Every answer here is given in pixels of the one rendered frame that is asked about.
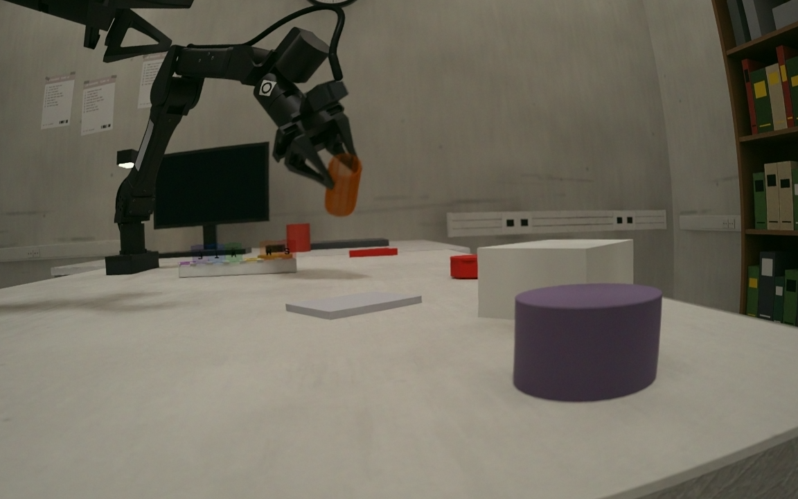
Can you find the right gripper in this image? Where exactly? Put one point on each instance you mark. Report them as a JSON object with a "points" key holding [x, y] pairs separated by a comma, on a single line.
{"points": [[99, 14]]}

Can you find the purple cylinder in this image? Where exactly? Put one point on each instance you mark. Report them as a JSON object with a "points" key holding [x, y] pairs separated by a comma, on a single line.
{"points": [[588, 342]]}

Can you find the orange translucent cylinder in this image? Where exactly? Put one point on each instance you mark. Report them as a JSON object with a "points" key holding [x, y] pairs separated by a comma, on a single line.
{"points": [[342, 199]]}

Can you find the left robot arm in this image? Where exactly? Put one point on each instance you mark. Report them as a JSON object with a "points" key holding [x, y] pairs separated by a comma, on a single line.
{"points": [[273, 73]]}

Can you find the red flat bar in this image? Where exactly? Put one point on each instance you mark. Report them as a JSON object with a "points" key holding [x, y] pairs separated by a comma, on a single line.
{"points": [[373, 252]]}

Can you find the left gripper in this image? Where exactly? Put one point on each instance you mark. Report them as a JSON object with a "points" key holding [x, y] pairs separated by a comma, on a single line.
{"points": [[307, 131]]}

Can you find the white box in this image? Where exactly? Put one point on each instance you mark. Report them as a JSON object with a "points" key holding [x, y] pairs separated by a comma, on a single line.
{"points": [[505, 271]]}

